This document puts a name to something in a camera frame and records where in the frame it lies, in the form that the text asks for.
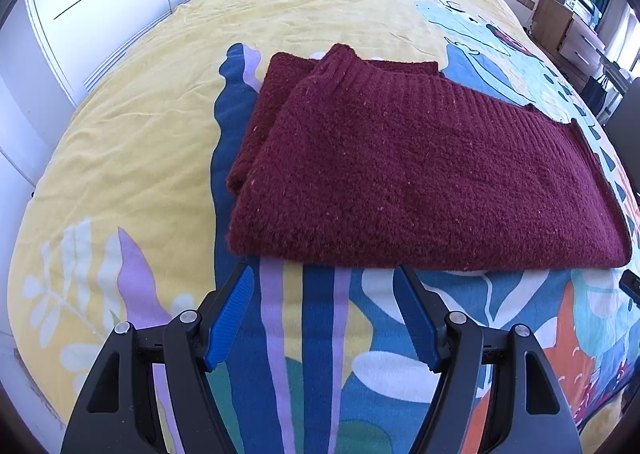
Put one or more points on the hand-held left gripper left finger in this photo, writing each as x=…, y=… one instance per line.
x=227, y=319

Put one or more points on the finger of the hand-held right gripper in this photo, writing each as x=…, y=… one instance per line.
x=631, y=282

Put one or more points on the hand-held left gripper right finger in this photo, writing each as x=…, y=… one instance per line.
x=417, y=321

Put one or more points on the maroon knit sweater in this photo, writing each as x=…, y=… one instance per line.
x=415, y=173

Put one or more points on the black office chair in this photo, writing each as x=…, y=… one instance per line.
x=625, y=108

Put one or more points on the black bag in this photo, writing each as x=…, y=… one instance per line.
x=594, y=94

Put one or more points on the yellow dinosaur print duvet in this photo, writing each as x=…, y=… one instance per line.
x=150, y=133

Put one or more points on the wooden nightstand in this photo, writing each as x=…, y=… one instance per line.
x=567, y=38

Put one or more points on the wall switch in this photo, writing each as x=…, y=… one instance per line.
x=525, y=0

